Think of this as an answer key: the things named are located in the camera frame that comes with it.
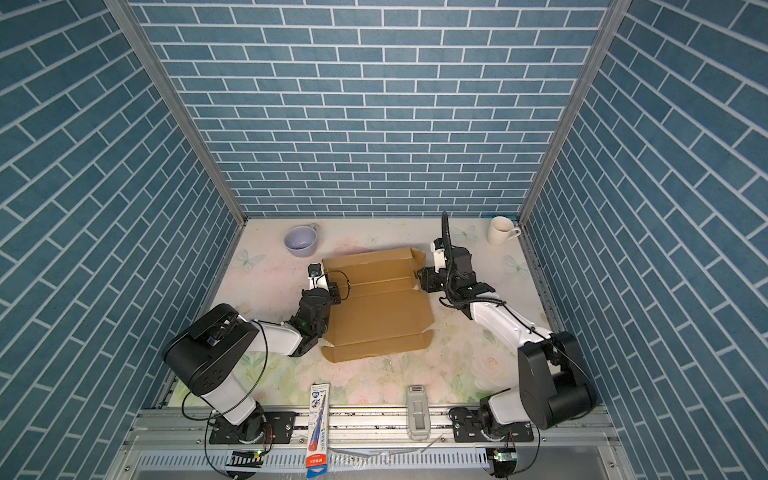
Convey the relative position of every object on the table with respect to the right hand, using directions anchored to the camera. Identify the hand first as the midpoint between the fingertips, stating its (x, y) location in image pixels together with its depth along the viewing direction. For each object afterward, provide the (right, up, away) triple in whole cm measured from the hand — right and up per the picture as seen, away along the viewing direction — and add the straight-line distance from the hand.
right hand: (428, 271), depth 90 cm
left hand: (-29, -2, +2) cm, 29 cm away
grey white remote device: (-4, -34, -15) cm, 38 cm away
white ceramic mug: (+27, +13, +17) cm, 35 cm away
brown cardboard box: (-15, -13, +6) cm, 21 cm away
